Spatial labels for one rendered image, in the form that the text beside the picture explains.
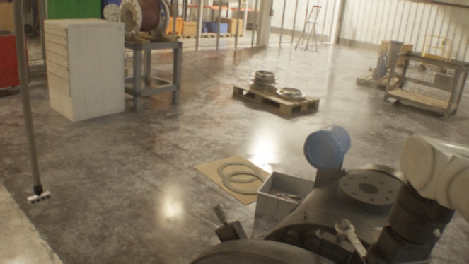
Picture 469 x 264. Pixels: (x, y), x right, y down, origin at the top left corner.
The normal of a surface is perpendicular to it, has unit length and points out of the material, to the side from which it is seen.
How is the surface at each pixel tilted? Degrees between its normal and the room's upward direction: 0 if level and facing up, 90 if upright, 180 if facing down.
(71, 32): 90
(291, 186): 90
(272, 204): 90
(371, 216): 10
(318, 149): 90
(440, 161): 68
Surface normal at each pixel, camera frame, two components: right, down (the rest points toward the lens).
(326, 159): -0.56, 0.25
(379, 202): 0.09, -0.93
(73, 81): 0.76, 0.29
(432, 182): -0.81, 0.16
